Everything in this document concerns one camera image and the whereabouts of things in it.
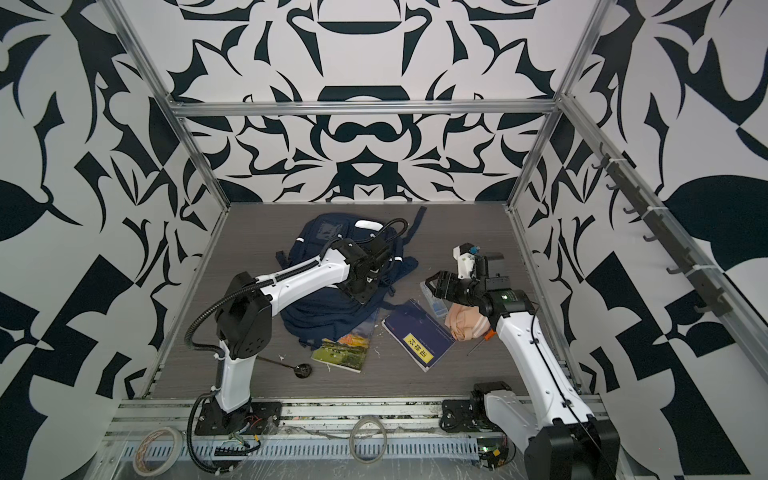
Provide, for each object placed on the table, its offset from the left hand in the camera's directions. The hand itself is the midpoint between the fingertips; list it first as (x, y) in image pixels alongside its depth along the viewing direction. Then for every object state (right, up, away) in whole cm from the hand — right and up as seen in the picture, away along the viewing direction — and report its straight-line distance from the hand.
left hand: (360, 286), depth 87 cm
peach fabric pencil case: (+31, -10, +1) cm, 32 cm away
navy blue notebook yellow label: (+18, -15, -1) cm, 23 cm away
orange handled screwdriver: (+37, -14, 0) cm, 40 cm away
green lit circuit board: (+32, -36, -16) cm, 51 cm away
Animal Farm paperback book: (-3, -17, -4) cm, 18 cm away
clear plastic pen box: (+23, -6, +6) cm, 24 cm away
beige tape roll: (-49, -35, -18) cm, 63 cm away
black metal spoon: (-15, -21, -7) cm, 27 cm away
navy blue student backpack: (-6, -6, -4) cm, 9 cm away
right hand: (+21, +3, -9) cm, 23 cm away
